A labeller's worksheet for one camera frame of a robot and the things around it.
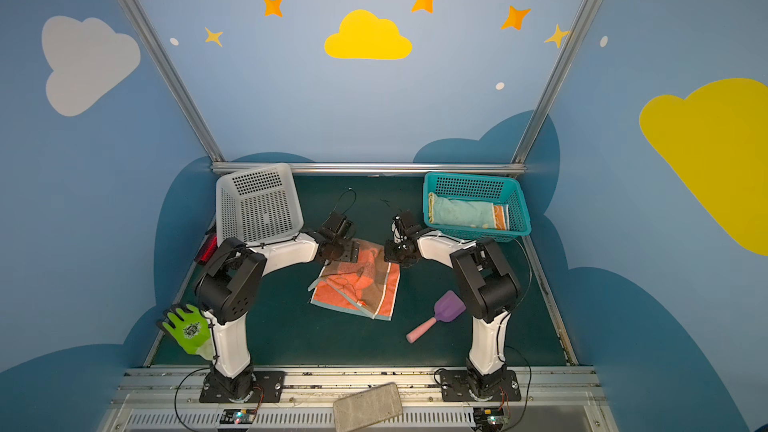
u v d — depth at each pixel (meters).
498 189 1.11
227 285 0.51
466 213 1.06
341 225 0.80
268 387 0.75
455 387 0.74
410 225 0.80
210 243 0.98
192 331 0.82
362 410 0.69
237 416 0.71
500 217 1.04
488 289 0.51
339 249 0.88
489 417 0.71
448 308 0.87
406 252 0.75
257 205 1.12
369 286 0.91
